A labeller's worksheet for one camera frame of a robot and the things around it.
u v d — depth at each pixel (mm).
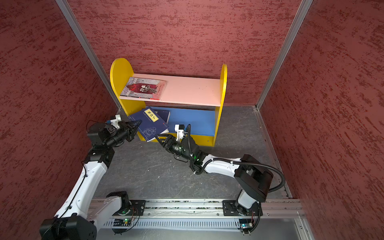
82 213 406
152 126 720
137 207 741
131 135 666
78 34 797
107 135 583
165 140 653
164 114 921
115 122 682
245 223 707
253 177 456
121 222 711
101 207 540
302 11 724
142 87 724
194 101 677
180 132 713
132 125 682
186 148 559
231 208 741
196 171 607
